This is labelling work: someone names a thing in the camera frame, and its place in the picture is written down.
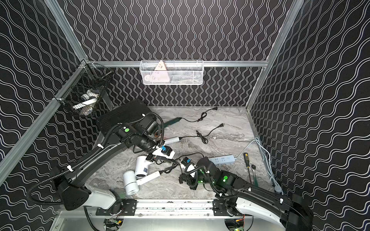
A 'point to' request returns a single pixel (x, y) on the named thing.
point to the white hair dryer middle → (141, 165)
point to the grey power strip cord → (265, 153)
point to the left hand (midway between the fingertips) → (170, 154)
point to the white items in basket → (87, 100)
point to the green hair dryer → (172, 121)
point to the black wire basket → (83, 92)
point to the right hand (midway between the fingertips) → (181, 175)
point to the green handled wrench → (255, 180)
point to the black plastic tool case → (125, 112)
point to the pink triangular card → (160, 74)
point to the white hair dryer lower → (132, 184)
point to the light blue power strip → (222, 160)
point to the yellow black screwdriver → (246, 157)
